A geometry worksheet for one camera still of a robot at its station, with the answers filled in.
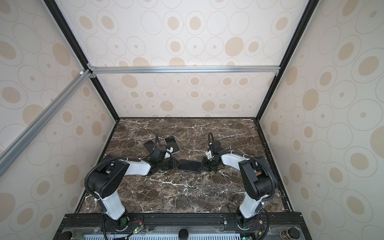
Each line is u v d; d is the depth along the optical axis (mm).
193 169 921
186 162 939
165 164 827
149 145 1043
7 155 507
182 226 739
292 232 635
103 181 478
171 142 1072
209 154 893
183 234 634
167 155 784
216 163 773
